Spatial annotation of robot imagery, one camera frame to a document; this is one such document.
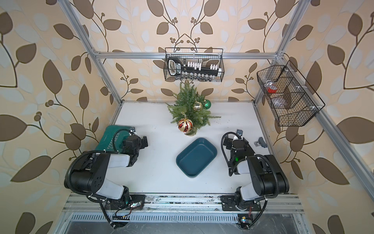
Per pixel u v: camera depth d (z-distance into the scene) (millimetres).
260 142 959
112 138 937
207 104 805
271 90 820
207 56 910
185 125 684
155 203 759
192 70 838
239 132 789
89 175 449
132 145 735
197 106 752
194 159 893
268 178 429
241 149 691
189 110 749
